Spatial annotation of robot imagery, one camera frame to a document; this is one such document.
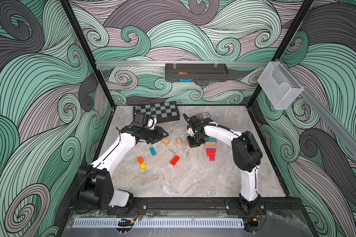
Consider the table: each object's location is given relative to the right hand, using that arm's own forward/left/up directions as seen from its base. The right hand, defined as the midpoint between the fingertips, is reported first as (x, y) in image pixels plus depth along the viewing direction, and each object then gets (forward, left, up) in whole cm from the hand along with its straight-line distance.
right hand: (193, 145), depth 93 cm
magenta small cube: (-7, -11, -4) cm, 14 cm away
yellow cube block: (-13, +31, -1) cm, 33 cm away
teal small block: (-3, +26, -2) cm, 26 cm away
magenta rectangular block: (-2, -11, -2) cm, 12 cm away
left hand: (-2, +17, +16) cm, 23 cm away
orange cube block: (-9, +33, 0) cm, 34 cm away
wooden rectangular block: (+4, +18, -1) cm, 19 cm away
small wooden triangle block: (+4, +9, -1) cm, 10 cm away
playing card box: (+26, -11, -1) cm, 29 cm away
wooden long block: (+1, -12, -2) cm, 12 cm away
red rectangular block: (-10, +12, -1) cm, 15 cm away
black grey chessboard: (+29, +21, +1) cm, 35 cm away
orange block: (-5, -11, -3) cm, 12 cm away
